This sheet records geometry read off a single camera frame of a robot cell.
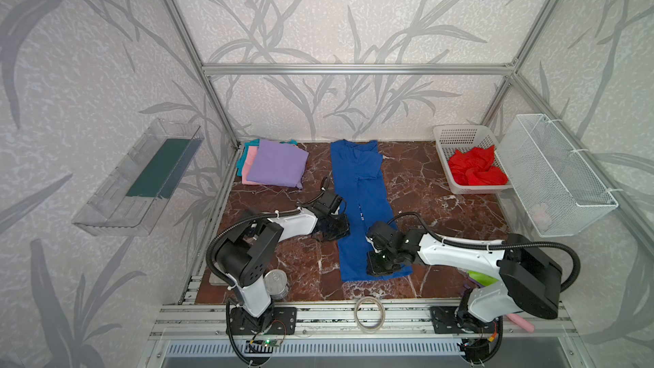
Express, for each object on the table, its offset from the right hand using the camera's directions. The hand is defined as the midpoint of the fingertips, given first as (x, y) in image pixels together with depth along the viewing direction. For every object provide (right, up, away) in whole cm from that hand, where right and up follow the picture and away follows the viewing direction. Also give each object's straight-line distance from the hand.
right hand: (365, 264), depth 81 cm
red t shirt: (+48, +31, +24) cm, 62 cm away
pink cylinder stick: (+44, -13, -10) cm, 47 cm away
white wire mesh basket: (+47, +27, -17) cm, 57 cm away
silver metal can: (-28, -4, -6) cm, 28 cm away
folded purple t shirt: (-35, +33, +25) cm, 54 cm away
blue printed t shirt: (-1, +28, +30) cm, 41 cm away
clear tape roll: (+2, -15, -9) cm, 18 cm away
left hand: (-3, +10, +9) cm, 14 cm away
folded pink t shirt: (-49, +34, +28) cm, 65 cm away
